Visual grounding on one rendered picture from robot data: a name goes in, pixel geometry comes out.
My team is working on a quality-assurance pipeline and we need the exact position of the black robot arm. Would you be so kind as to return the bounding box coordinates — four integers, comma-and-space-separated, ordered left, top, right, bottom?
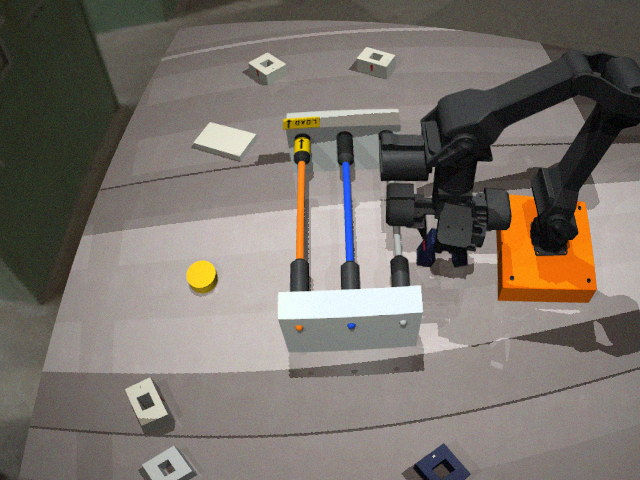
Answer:
379, 50, 640, 257

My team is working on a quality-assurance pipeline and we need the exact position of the yellow cylinder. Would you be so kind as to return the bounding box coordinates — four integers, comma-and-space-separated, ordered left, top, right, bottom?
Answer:
186, 261, 218, 293

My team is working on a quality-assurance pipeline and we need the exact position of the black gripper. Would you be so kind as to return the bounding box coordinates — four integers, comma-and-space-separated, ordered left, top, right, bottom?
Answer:
386, 172, 512, 241

